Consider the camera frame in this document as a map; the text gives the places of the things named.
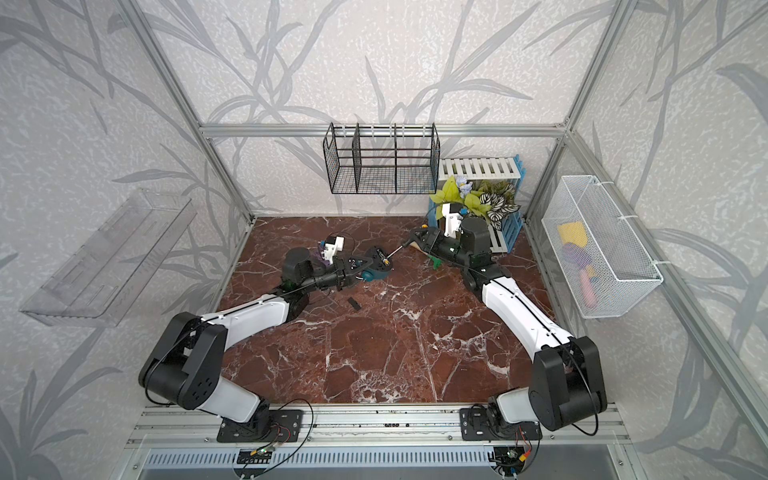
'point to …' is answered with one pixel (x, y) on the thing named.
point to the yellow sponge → (573, 233)
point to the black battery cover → (354, 303)
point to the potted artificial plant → (488, 199)
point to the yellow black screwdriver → (384, 258)
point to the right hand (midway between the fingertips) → (413, 231)
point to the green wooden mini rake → (436, 261)
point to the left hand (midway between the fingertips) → (369, 268)
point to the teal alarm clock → (377, 270)
